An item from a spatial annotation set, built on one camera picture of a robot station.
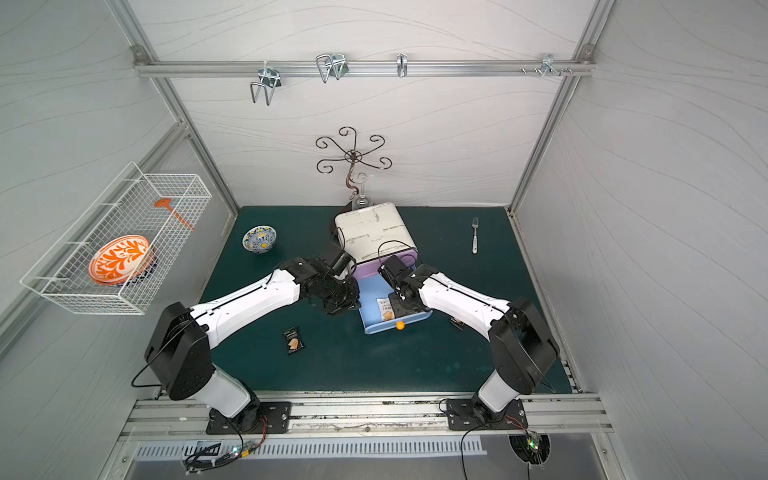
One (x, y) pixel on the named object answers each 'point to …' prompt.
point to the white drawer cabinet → (372, 235)
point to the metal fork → (475, 224)
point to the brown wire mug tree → (325, 166)
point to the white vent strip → (306, 448)
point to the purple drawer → (369, 267)
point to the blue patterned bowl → (259, 239)
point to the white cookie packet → (385, 309)
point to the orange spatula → (166, 202)
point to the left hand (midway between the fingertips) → (365, 305)
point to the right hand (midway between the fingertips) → (405, 300)
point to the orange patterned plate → (120, 260)
